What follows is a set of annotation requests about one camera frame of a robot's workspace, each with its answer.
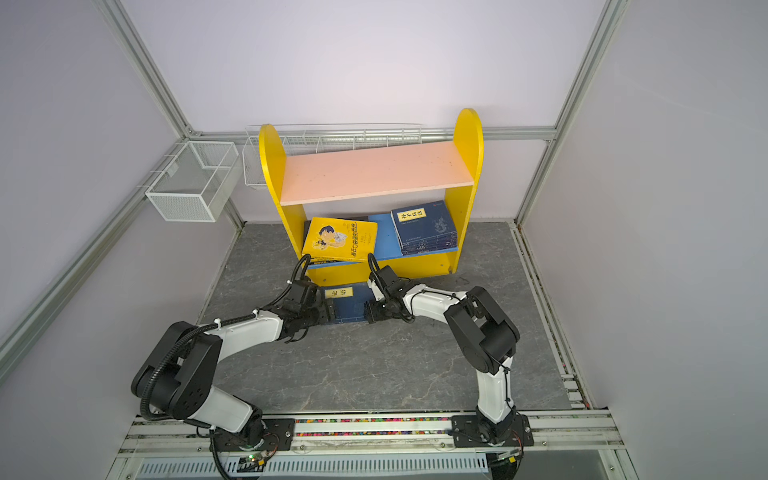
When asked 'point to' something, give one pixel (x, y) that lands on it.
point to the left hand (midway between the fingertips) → (326, 312)
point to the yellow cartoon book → (340, 239)
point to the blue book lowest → (422, 242)
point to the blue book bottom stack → (424, 228)
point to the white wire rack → (299, 140)
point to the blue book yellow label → (349, 300)
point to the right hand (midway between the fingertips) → (371, 311)
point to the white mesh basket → (192, 184)
